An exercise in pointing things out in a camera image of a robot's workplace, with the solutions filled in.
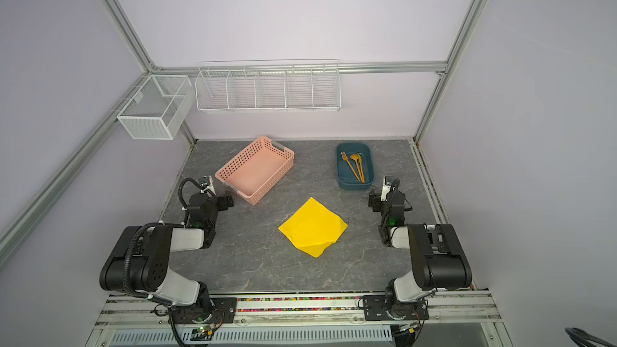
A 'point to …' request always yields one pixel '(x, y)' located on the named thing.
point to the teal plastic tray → (345, 177)
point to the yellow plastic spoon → (356, 157)
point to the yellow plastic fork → (345, 158)
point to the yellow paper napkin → (313, 227)
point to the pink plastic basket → (258, 169)
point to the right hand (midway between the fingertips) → (387, 191)
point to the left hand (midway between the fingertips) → (218, 190)
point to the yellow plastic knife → (362, 173)
